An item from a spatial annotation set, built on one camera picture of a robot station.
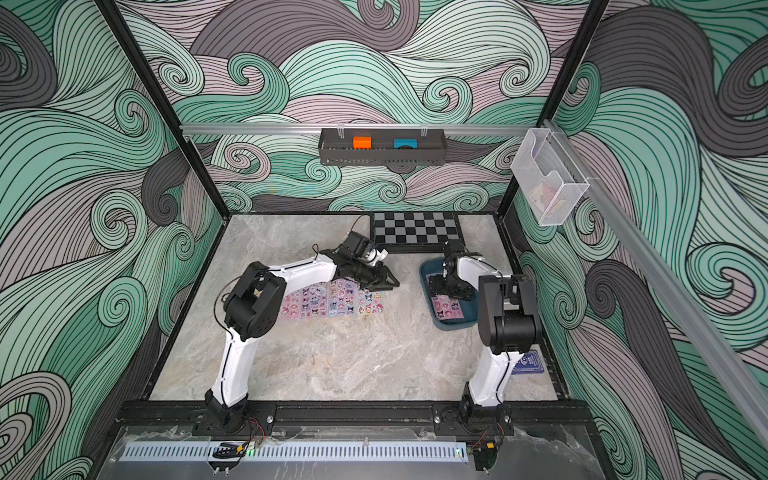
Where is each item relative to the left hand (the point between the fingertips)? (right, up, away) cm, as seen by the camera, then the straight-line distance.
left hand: (398, 282), depth 89 cm
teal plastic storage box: (+13, +4, +6) cm, 15 cm away
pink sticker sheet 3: (-9, -7, +6) cm, 13 cm away
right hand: (+18, -6, +7) cm, 20 cm away
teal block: (0, +44, +5) cm, 45 cm away
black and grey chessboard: (+8, +16, +21) cm, 27 cm away
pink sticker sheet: (-25, -6, +6) cm, 26 cm away
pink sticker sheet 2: (-18, -6, +6) cm, 20 cm away
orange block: (-11, +44, +3) cm, 46 cm away
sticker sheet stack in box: (+16, -8, +3) cm, 18 cm away
